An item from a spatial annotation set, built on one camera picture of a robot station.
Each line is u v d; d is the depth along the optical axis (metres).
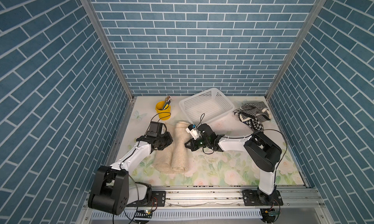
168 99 0.96
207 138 0.73
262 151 0.52
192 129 0.83
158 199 0.73
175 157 0.81
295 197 0.75
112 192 0.40
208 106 1.15
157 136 0.73
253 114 0.93
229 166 0.85
